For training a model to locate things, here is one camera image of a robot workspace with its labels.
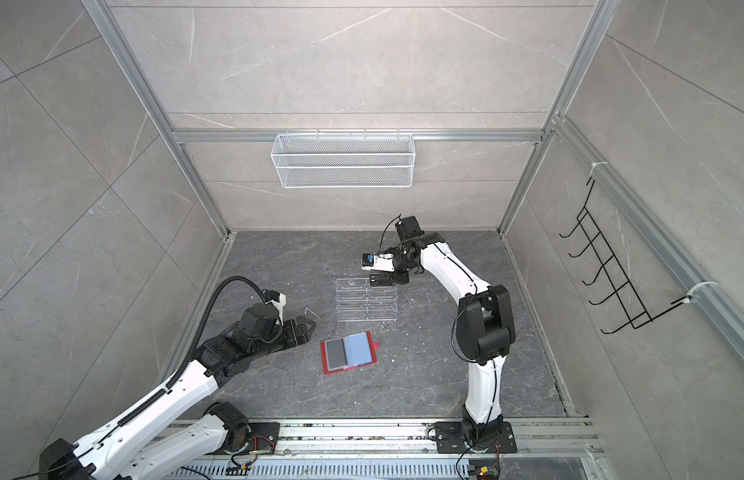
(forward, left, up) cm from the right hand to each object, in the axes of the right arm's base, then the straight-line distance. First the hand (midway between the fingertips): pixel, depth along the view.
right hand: (385, 266), depth 93 cm
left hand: (-20, +22, +3) cm, 30 cm away
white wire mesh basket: (+33, +13, +18) cm, 40 cm away
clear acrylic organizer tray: (-7, +9, -10) cm, 15 cm away
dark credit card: (-3, +2, -4) cm, 5 cm away
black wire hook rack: (-29, -50, +20) cm, 61 cm away
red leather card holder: (-23, +12, -12) cm, 28 cm away
